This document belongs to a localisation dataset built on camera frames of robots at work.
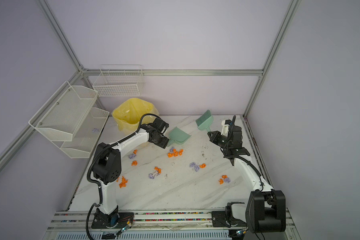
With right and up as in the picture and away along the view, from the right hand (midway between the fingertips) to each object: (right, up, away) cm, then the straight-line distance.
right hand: (207, 132), depth 82 cm
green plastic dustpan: (-17, -4, +26) cm, 32 cm away
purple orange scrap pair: (-5, -22, +8) cm, 24 cm away
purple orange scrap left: (-45, -20, +11) cm, 50 cm away
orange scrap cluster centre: (-19, -14, +16) cm, 29 cm away
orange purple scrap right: (+12, -28, +5) cm, 31 cm away
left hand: (-28, -7, +12) cm, 31 cm away
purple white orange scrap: (-29, -24, +8) cm, 38 cm away
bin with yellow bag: (-51, +12, +16) cm, 55 cm away
